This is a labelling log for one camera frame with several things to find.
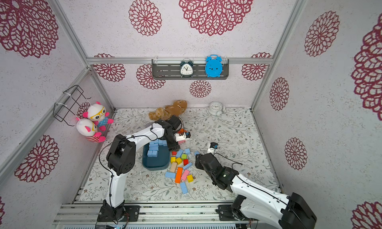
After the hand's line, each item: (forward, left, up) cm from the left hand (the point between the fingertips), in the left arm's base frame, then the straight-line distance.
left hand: (174, 144), depth 95 cm
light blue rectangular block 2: (-5, -3, -3) cm, 7 cm away
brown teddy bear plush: (+28, -1, +4) cm, 29 cm away
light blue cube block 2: (0, +6, +1) cm, 6 cm away
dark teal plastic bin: (-11, +8, -4) cm, 14 cm away
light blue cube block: (+2, +9, 0) cm, 9 cm away
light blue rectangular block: (-6, +12, -1) cm, 14 cm away
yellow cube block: (-10, +1, -2) cm, 10 cm away
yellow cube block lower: (-10, -3, -2) cm, 11 cm away
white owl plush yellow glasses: (+14, +49, +14) cm, 53 cm away
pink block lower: (-19, -7, -3) cm, 20 cm away
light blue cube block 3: (-4, -14, -3) cm, 15 cm away
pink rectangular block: (-3, -5, +8) cm, 10 cm away
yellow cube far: (-21, -10, -2) cm, 23 cm away
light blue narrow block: (-14, -9, -2) cm, 16 cm away
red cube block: (-11, -7, -2) cm, 14 cm away
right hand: (-12, -14, +9) cm, 20 cm away
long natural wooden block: (-14, 0, -2) cm, 15 cm away
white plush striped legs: (+1, +47, +15) cm, 50 cm away
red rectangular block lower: (-5, 0, -3) cm, 6 cm away
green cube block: (-8, -6, -2) cm, 10 cm away
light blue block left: (-19, +2, -3) cm, 19 cm away
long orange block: (-19, -3, -3) cm, 20 cm away
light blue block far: (-26, -7, -3) cm, 27 cm away
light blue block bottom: (-4, -8, -3) cm, 10 cm away
